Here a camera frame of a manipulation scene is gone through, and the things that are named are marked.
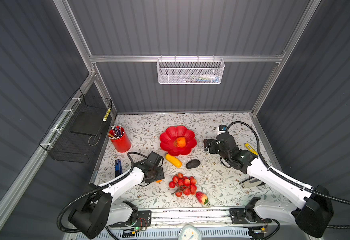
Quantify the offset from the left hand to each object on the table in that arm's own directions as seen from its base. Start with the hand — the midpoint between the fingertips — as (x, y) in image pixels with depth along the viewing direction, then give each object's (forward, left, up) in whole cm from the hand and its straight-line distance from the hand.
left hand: (160, 175), depth 87 cm
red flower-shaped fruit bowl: (+26, -4, -1) cm, 26 cm away
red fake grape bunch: (-8, -13, +5) cm, 15 cm away
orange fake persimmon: (+20, -13, +5) cm, 24 cm away
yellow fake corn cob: (+8, -8, +2) cm, 12 cm away
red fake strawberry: (-14, -22, +2) cm, 27 cm away
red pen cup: (+18, +23, +13) cm, 32 cm away
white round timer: (-28, -14, +1) cm, 32 cm away
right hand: (+10, -30, +18) cm, 36 cm away
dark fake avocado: (+5, -20, +2) cm, 20 cm away
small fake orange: (-3, +1, -1) cm, 3 cm away
